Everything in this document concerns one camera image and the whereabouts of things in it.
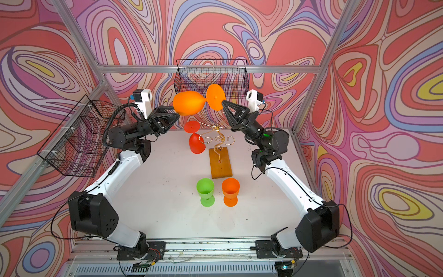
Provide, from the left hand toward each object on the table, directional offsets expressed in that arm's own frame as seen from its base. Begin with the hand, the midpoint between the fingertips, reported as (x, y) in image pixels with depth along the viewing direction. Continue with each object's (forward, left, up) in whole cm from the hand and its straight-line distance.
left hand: (181, 119), depth 55 cm
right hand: (-1, -13, +5) cm, 14 cm away
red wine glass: (+14, 0, -31) cm, 33 cm away
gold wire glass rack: (+16, -12, -40) cm, 45 cm away
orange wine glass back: (-6, -17, -38) cm, 42 cm away
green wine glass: (-5, -5, -40) cm, 41 cm away
